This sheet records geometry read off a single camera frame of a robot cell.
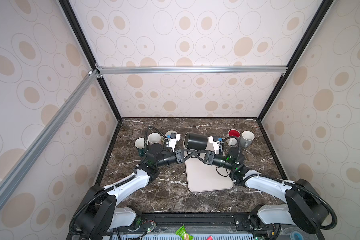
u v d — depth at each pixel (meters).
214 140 0.71
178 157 0.65
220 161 0.68
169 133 1.00
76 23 0.72
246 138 0.96
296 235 0.70
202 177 0.89
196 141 0.71
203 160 0.70
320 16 0.70
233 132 1.02
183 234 0.69
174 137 0.70
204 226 0.73
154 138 0.95
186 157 0.70
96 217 0.41
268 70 0.91
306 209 0.42
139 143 0.95
